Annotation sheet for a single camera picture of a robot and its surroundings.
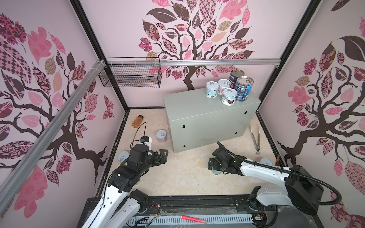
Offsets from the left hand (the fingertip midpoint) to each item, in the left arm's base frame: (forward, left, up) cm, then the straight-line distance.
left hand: (161, 155), depth 72 cm
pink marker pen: (-26, -17, -18) cm, 36 cm away
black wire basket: (+54, +24, +15) cm, 61 cm away
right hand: (+2, -30, -16) cm, 34 cm away
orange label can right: (+3, -62, -13) cm, 64 cm away
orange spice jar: (+37, +25, -18) cm, 48 cm away
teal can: (-3, -31, -16) cm, 36 cm away
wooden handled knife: (+6, -74, -20) cm, 77 cm away
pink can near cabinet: (+21, +4, -14) cm, 26 cm away
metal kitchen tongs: (+14, -63, -17) cm, 66 cm away
